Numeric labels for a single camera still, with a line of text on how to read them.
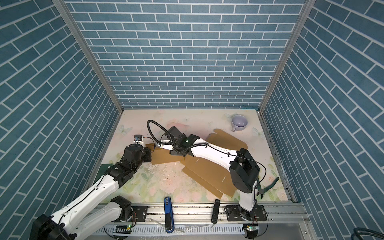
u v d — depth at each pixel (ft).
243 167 1.60
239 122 3.60
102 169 2.96
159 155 2.45
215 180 2.78
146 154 2.46
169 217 2.34
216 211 2.39
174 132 2.07
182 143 2.06
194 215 2.47
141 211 2.43
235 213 2.42
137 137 2.31
